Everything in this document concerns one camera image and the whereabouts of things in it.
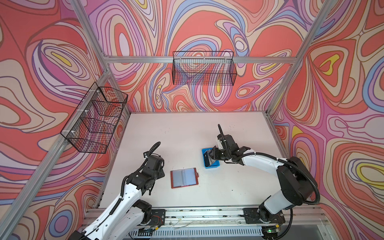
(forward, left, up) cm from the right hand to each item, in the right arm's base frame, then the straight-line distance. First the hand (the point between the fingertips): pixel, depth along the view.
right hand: (213, 157), depth 90 cm
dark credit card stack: (-3, +3, 0) cm, 4 cm away
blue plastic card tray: (-4, -2, -2) cm, 5 cm away
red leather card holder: (-11, +18, -4) cm, 21 cm away
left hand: (-8, +30, +4) cm, 31 cm away
